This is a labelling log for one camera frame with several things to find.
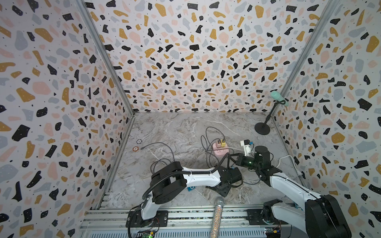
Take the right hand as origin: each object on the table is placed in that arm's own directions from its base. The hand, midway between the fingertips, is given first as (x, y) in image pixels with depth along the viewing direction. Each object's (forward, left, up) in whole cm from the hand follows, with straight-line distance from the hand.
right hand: (232, 156), depth 83 cm
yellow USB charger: (+12, +3, -7) cm, 14 cm away
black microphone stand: (+32, -29, -14) cm, 46 cm away
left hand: (-15, +2, -12) cm, 19 cm away
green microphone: (+28, -25, +21) cm, 43 cm away
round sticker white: (+16, +61, -10) cm, 64 cm away
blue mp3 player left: (-15, +23, -12) cm, 30 cm away
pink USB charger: (+12, +6, -7) cm, 16 cm away
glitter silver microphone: (-23, +7, -9) cm, 25 cm away
